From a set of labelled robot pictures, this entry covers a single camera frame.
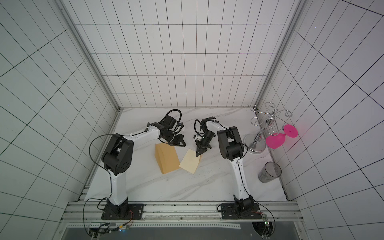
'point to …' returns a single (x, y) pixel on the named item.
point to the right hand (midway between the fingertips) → (199, 151)
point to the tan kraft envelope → (166, 157)
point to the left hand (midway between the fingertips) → (183, 146)
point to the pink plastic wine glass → (275, 141)
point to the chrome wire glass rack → (265, 115)
